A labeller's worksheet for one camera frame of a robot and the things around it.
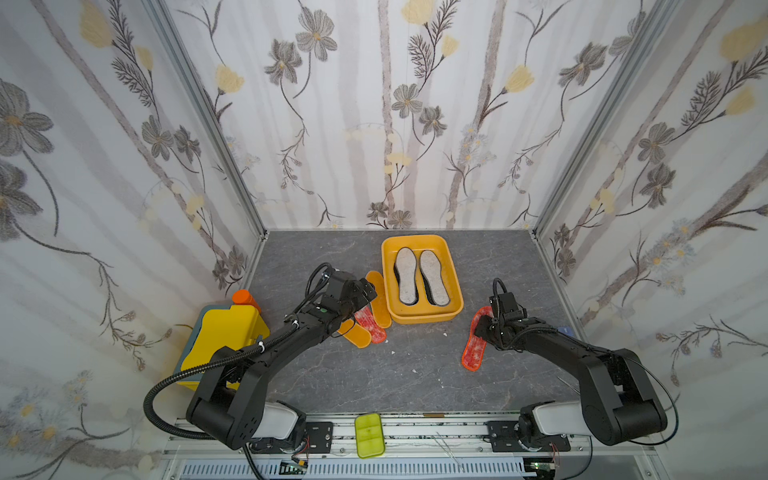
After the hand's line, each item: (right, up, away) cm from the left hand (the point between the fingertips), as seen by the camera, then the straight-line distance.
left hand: (370, 290), depth 88 cm
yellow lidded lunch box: (-42, -9, -10) cm, 44 cm away
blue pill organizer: (+62, -13, +4) cm, 63 cm away
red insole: (+31, -18, 0) cm, 36 cm away
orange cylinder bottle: (-39, -2, +2) cm, 39 cm away
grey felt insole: (+11, +5, +18) cm, 22 cm away
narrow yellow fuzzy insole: (+3, -6, +10) cm, 12 cm away
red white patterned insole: (-3, -9, +8) cm, 12 cm away
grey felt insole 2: (+21, +4, +17) cm, 27 cm away
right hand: (+35, -12, +4) cm, 37 cm away
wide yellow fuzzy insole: (-4, -14, +3) cm, 15 cm away
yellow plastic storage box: (+17, -9, +12) cm, 23 cm away
